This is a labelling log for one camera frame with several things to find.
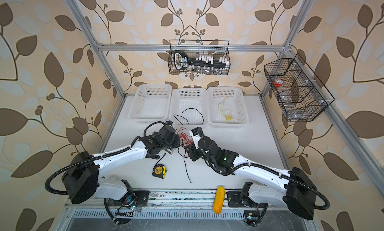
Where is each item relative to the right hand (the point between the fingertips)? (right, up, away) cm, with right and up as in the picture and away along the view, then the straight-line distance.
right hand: (187, 147), depth 75 cm
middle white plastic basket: (-1, +21, +38) cm, 43 cm away
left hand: (-4, +2, +9) cm, 10 cm away
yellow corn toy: (+15, -24, -5) cm, 29 cm away
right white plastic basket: (+28, +21, +38) cm, 51 cm away
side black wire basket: (+57, +26, -2) cm, 63 cm away
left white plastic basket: (-31, +24, +41) cm, 57 cm away
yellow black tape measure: (-16, -14, +5) cm, 22 cm away
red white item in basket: (+49, +34, +5) cm, 60 cm away
